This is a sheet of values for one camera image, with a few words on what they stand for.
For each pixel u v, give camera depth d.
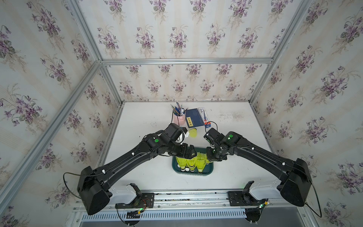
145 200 0.72
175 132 0.56
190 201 0.75
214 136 0.61
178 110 1.01
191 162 0.77
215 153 0.66
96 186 0.38
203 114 1.11
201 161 0.79
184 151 0.62
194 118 1.09
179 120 1.00
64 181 0.44
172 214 0.76
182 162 0.80
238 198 0.72
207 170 0.81
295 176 0.40
